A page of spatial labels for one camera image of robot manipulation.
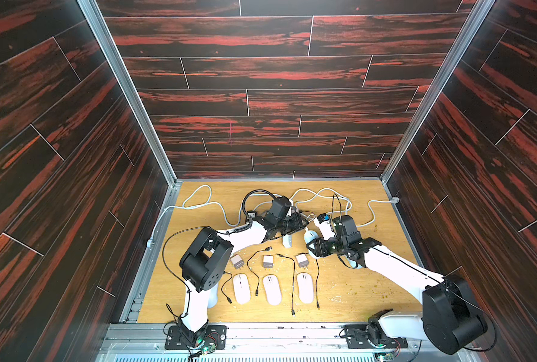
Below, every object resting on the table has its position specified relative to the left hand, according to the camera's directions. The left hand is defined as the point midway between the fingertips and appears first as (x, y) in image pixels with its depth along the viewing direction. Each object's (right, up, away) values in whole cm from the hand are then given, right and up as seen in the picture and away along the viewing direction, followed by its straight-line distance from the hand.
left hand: (308, 224), depth 89 cm
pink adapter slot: (-2, -15, +1) cm, 15 cm away
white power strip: (-8, -7, +3) cm, 12 cm away
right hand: (+3, -7, -1) cm, 7 cm away
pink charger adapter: (-29, -15, -1) cm, 32 cm away
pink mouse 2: (-15, -23, -6) cm, 28 cm away
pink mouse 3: (-2, -23, -7) cm, 24 cm away
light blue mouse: (0, -4, -3) cm, 5 cm away
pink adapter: (-16, -15, 0) cm, 22 cm away
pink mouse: (-26, -23, -7) cm, 36 cm away
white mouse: (-37, -26, -8) cm, 46 cm away
